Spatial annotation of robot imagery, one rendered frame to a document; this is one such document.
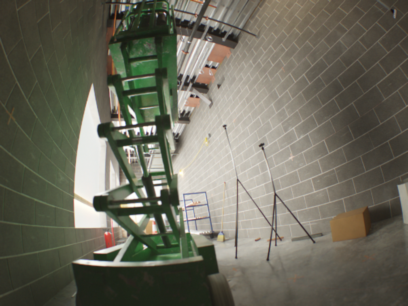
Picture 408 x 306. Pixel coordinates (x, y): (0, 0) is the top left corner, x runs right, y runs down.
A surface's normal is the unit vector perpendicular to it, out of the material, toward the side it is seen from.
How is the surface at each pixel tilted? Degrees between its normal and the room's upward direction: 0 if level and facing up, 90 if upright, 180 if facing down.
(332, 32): 90
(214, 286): 37
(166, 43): 180
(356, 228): 90
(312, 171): 90
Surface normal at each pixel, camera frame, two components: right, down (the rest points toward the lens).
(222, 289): -0.04, -0.90
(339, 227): -0.90, -0.01
